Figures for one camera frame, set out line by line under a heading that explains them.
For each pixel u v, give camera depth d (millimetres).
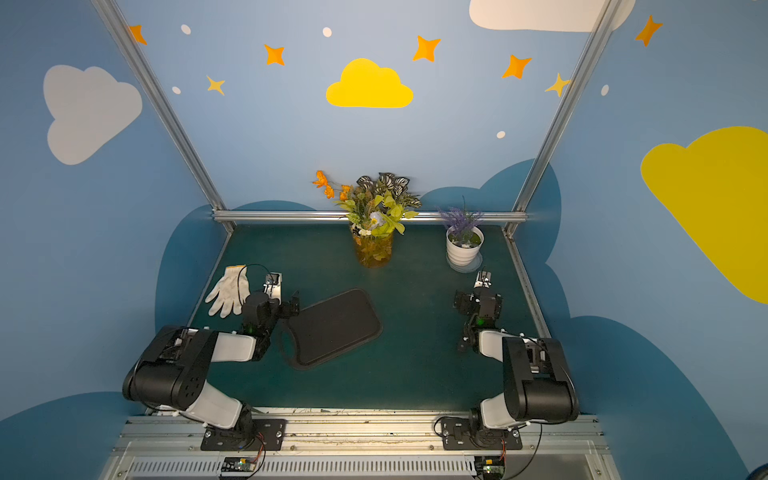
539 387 446
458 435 744
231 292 1013
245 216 1188
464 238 1040
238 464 718
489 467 719
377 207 955
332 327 991
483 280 806
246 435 672
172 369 466
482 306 718
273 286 812
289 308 868
